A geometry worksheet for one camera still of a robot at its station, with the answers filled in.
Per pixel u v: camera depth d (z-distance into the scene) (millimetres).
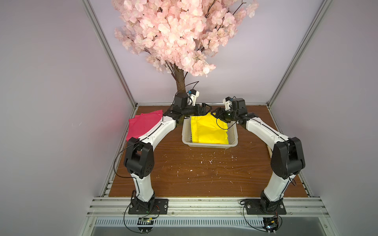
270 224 701
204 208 743
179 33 468
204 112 741
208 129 966
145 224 725
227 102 827
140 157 482
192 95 764
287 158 475
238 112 707
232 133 918
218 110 805
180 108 677
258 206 724
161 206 741
